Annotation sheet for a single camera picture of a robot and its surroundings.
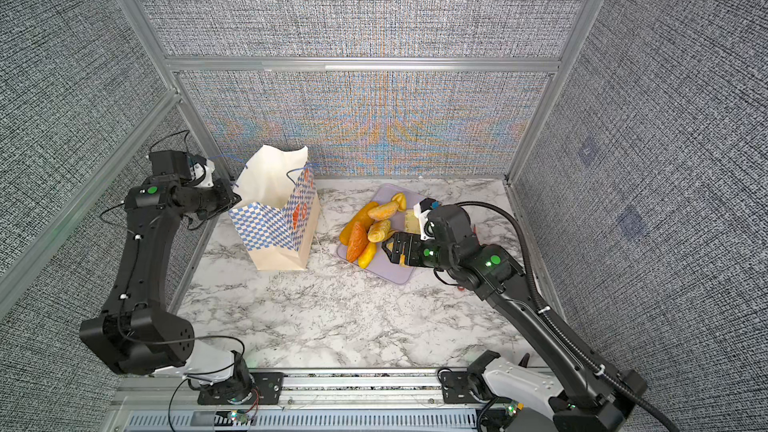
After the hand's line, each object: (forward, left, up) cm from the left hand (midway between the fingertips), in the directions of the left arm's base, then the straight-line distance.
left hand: (240, 195), depth 78 cm
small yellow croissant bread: (+15, -44, -20) cm, 51 cm away
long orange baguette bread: (+8, -31, -22) cm, 39 cm away
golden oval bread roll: (+8, -38, -18) cm, 43 cm away
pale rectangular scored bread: (+6, -48, -24) cm, 54 cm away
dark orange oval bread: (-4, -30, -17) cm, 35 cm away
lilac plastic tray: (-7, -37, -26) cm, 46 cm away
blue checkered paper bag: (-6, -11, +2) cm, 13 cm away
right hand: (-17, -40, -1) cm, 43 cm away
